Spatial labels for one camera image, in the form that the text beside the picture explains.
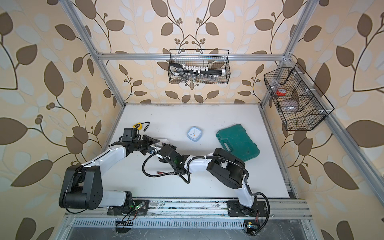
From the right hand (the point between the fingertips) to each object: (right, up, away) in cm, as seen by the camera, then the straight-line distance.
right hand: (163, 145), depth 88 cm
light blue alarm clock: (+18, +5, +11) cm, 22 cm away
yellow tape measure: (-21, +11, +17) cm, 29 cm away
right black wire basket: (+73, +25, -12) cm, 78 cm away
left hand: (-4, +3, -1) cm, 5 cm away
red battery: (-1, -15, -3) cm, 16 cm away
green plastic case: (+46, +2, +8) cm, 46 cm away
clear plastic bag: (+66, +22, -16) cm, 71 cm away
